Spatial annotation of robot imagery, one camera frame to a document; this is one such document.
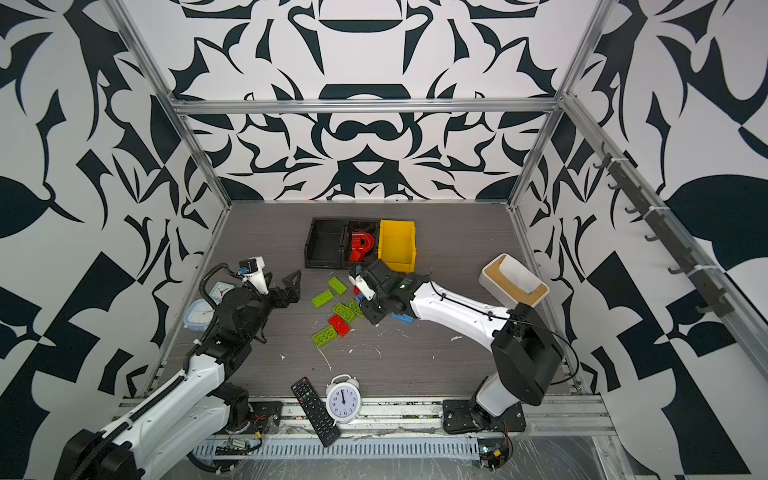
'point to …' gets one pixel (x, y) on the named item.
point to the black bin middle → (370, 226)
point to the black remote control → (317, 413)
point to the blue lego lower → (402, 317)
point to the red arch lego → (362, 244)
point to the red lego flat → (357, 291)
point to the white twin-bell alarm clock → (343, 398)
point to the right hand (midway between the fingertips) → (368, 303)
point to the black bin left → (325, 245)
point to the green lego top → (337, 285)
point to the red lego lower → (340, 326)
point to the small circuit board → (490, 458)
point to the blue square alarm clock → (198, 314)
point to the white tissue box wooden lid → (511, 279)
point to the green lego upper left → (322, 298)
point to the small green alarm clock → (217, 293)
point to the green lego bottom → (324, 336)
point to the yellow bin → (397, 245)
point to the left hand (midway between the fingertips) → (284, 268)
